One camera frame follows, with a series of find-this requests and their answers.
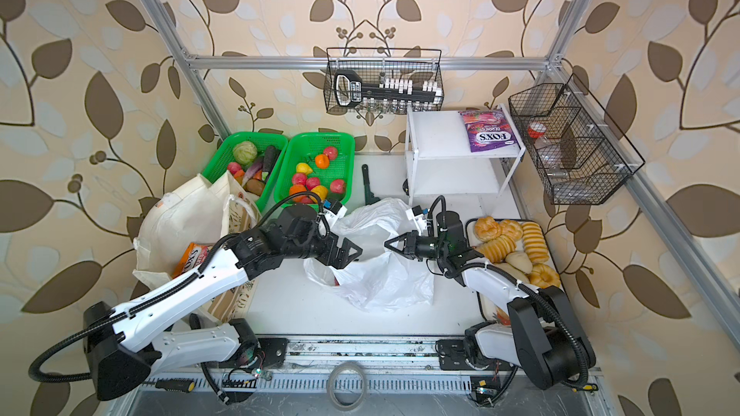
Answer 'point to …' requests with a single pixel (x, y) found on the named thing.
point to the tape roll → (346, 365)
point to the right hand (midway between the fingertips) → (386, 248)
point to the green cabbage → (245, 152)
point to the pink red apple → (337, 186)
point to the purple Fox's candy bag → (488, 130)
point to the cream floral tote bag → (199, 211)
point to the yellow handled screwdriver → (176, 385)
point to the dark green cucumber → (269, 159)
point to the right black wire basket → (580, 152)
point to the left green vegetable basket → (219, 162)
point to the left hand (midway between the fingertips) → (352, 244)
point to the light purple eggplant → (251, 172)
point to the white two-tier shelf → (438, 159)
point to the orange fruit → (322, 161)
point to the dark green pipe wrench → (369, 197)
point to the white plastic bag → (380, 278)
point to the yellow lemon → (303, 168)
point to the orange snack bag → (195, 255)
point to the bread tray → (521, 249)
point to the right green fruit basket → (305, 146)
